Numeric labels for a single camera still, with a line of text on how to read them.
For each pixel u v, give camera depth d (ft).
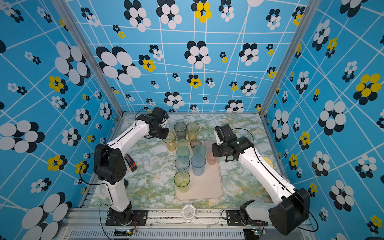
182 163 2.70
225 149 1.86
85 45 2.69
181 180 2.71
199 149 3.06
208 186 2.72
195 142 3.20
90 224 2.39
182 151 3.14
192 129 3.07
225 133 1.91
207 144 3.24
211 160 3.07
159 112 2.42
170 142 2.89
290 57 2.79
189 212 2.30
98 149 1.62
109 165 1.61
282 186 1.35
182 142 3.23
